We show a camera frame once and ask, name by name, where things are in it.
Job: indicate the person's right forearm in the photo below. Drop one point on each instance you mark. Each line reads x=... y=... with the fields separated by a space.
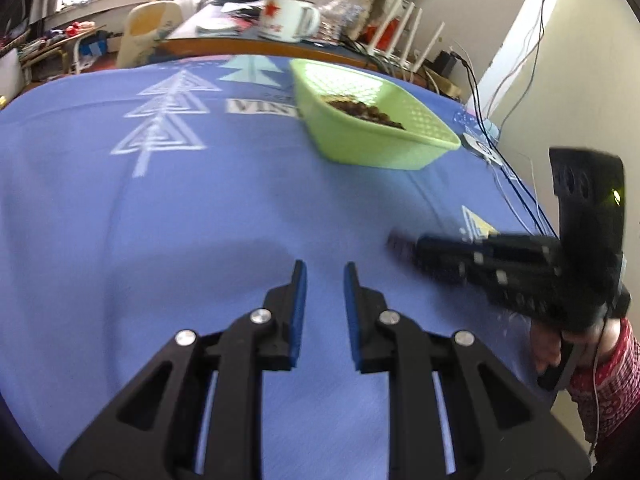
x=607 y=390

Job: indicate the person's right hand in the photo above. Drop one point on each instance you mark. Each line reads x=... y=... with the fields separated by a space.
x=545 y=347

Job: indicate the clear plastic bag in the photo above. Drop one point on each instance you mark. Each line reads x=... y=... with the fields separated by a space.
x=342 y=17

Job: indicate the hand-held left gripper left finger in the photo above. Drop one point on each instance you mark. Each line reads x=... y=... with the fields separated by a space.
x=298 y=310

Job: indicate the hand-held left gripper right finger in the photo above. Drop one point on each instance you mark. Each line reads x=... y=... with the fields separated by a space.
x=351 y=310

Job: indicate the white router with antennas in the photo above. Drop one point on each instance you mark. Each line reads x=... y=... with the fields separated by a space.
x=405 y=40

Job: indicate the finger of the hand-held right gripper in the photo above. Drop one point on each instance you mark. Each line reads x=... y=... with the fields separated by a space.
x=490 y=250
x=520 y=290

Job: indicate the white enamel mug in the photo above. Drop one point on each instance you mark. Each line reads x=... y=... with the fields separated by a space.
x=285 y=17

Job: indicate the wooden desk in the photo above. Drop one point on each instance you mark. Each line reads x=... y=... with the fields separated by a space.
x=225 y=45

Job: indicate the cream chair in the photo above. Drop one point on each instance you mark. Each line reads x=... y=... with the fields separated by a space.
x=150 y=30

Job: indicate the black power adapter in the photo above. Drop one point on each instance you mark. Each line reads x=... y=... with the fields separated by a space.
x=445 y=62

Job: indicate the small white device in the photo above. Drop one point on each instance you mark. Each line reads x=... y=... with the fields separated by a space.
x=482 y=149

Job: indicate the green plastic tray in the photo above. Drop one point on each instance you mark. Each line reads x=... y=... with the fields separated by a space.
x=360 y=145

